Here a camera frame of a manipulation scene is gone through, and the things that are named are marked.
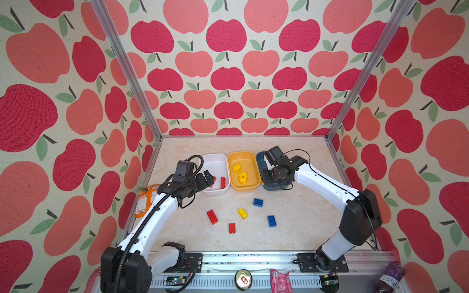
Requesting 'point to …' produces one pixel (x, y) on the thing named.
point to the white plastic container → (218, 165)
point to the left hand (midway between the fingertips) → (210, 182)
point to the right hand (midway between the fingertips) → (269, 177)
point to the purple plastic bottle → (392, 273)
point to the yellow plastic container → (244, 171)
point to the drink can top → (243, 279)
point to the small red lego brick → (232, 227)
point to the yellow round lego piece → (242, 177)
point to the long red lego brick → (212, 217)
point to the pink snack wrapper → (280, 282)
